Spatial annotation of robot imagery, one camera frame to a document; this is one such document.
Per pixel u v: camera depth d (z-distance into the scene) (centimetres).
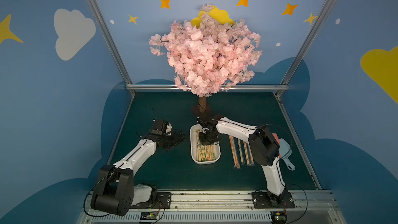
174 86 73
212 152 90
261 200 75
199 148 91
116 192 41
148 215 72
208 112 110
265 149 53
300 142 101
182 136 79
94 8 77
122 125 107
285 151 93
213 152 91
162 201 74
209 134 80
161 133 69
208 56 58
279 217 73
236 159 88
